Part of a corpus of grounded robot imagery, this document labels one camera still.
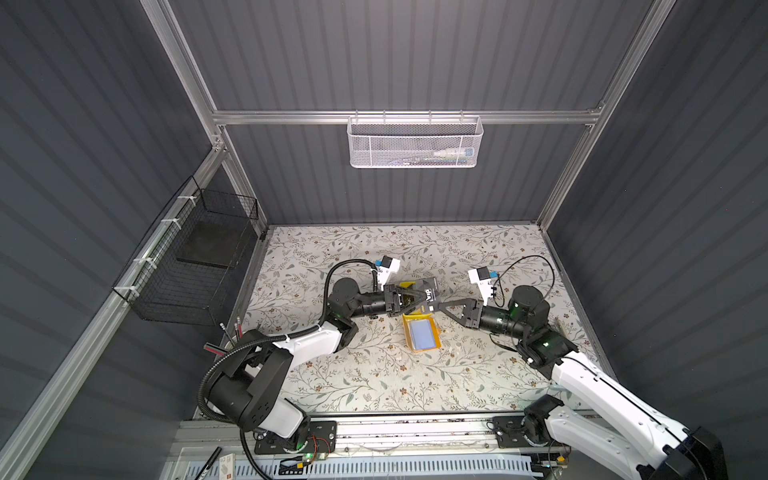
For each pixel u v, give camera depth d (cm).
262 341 48
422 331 92
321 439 72
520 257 112
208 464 70
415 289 72
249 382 45
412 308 67
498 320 63
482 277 67
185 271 73
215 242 77
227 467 69
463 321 65
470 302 66
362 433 75
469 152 91
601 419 49
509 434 74
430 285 72
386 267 72
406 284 69
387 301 67
